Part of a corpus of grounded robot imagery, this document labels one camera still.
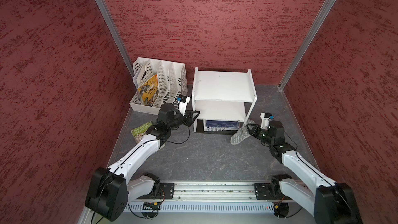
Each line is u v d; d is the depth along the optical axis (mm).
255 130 741
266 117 774
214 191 756
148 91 965
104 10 798
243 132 810
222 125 903
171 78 1059
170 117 601
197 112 761
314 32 893
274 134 645
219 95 705
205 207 775
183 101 683
